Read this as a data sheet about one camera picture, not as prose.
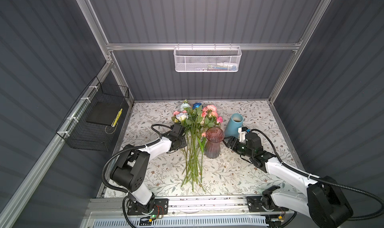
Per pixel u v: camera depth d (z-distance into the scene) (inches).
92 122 28.3
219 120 41.4
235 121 32.5
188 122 38.9
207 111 41.5
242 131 31.1
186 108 41.1
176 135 28.7
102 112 29.6
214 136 31.3
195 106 39.9
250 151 26.0
